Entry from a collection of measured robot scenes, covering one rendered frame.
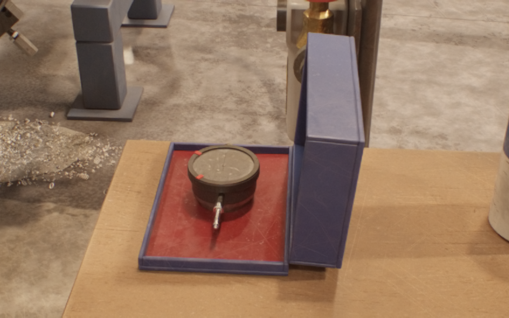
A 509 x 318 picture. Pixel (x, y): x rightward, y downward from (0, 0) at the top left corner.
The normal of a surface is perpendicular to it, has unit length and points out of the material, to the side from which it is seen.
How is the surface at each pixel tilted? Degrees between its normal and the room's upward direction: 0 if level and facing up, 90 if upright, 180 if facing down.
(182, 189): 0
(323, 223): 90
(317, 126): 5
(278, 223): 0
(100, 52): 90
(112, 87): 90
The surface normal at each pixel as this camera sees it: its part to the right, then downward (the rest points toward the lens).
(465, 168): 0.00, -0.83
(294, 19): -0.06, 0.55
